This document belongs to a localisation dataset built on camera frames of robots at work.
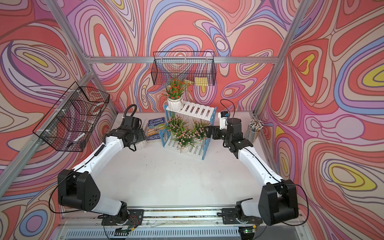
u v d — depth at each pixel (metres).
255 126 0.88
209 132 0.73
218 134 0.73
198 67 0.96
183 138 0.86
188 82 0.82
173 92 0.72
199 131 0.88
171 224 0.73
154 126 1.08
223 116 0.72
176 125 0.91
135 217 0.72
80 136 0.75
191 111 0.84
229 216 0.72
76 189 0.42
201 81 0.82
